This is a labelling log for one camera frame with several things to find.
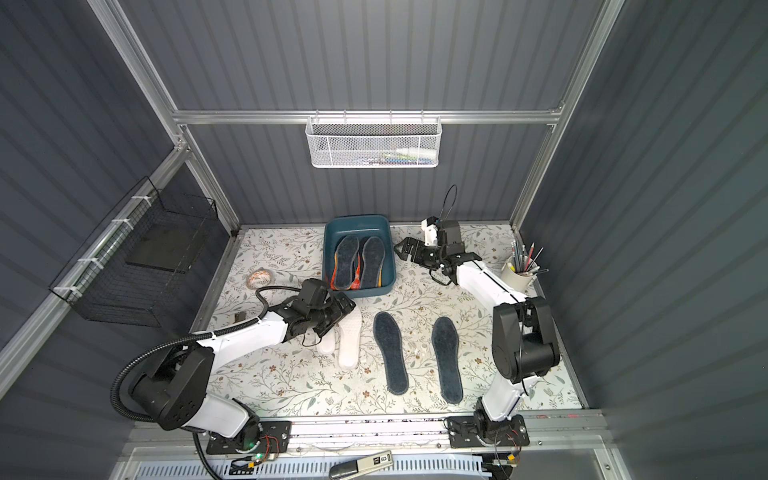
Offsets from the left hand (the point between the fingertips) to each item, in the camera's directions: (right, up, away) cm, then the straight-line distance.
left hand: (351, 314), depth 88 cm
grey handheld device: (+2, -30, -23) cm, 37 cm away
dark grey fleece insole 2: (+5, +19, +20) cm, 28 cm away
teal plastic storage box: (-1, +30, +37) cm, 47 cm away
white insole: (-1, -5, +3) cm, 6 cm away
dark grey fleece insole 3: (+11, -7, +3) cm, 13 cm away
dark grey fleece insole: (-5, +16, +17) cm, 23 cm away
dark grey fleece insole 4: (+28, -8, +2) cm, 29 cm away
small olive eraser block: (-37, -2, +6) cm, 37 cm away
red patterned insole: (0, +8, +14) cm, 16 cm away
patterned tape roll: (-36, +9, +17) cm, 41 cm away
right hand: (+17, +19, +1) cm, 26 cm away
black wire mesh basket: (-52, +15, -15) cm, 56 cm away
